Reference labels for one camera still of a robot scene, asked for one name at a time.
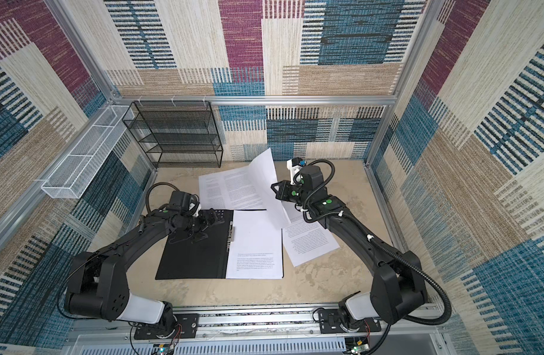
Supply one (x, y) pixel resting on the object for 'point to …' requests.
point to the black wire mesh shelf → (175, 134)
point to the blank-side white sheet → (264, 173)
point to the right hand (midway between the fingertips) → (272, 189)
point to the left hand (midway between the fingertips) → (217, 223)
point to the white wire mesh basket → (74, 174)
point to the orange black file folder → (204, 257)
